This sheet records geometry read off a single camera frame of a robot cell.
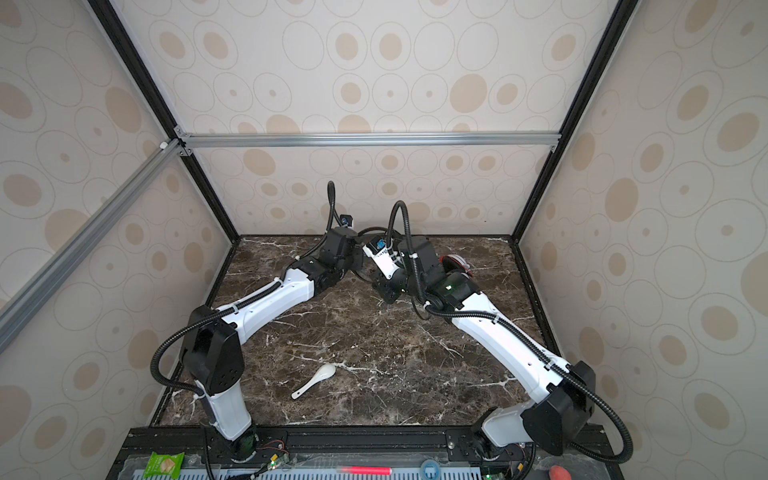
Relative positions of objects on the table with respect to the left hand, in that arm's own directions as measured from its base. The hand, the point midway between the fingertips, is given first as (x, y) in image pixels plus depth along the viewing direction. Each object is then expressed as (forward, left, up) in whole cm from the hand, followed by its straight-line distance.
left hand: (361, 240), depth 86 cm
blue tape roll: (-52, -19, -21) cm, 59 cm away
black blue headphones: (-8, -1, +1) cm, 8 cm away
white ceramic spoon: (-30, +11, -23) cm, 39 cm away
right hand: (-15, -5, +4) cm, 16 cm away
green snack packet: (-53, +44, -21) cm, 72 cm away
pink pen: (-53, -3, -22) cm, 58 cm away
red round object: (-53, -47, -20) cm, 74 cm away
